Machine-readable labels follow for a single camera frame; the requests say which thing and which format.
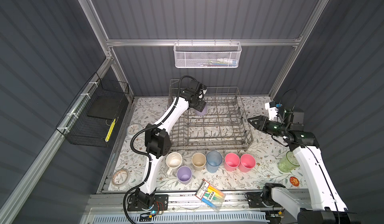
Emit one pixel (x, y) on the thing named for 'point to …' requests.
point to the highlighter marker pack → (210, 196)
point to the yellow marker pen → (110, 130)
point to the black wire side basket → (90, 120)
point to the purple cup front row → (184, 174)
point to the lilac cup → (203, 113)
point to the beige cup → (198, 160)
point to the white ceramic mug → (174, 160)
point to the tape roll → (120, 177)
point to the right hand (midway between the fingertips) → (252, 122)
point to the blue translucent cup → (214, 159)
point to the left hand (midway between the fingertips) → (199, 103)
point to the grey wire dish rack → (223, 127)
